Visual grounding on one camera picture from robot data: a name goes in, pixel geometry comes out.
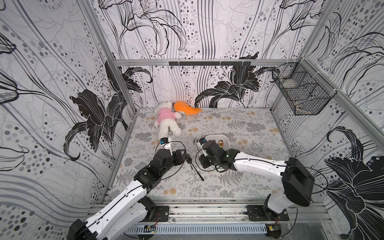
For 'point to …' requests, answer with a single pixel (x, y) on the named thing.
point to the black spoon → (189, 160)
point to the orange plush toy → (184, 106)
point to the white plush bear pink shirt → (166, 120)
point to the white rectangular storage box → (217, 137)
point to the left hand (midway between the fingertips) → (185, 154)
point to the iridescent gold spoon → (221, 143)
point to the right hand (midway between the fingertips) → (201, 157)
